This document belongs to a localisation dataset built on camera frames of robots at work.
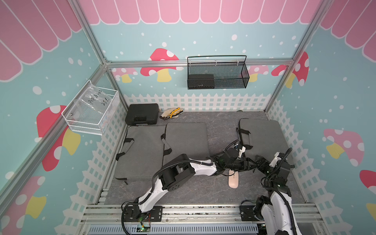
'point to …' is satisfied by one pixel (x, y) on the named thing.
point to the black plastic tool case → (142, 113)
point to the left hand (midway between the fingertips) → (254, 168)
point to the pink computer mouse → (233, 179)
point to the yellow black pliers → (176, 112)
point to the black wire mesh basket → (207, 72)
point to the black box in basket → (200, 82)
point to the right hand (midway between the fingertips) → (261, 158)
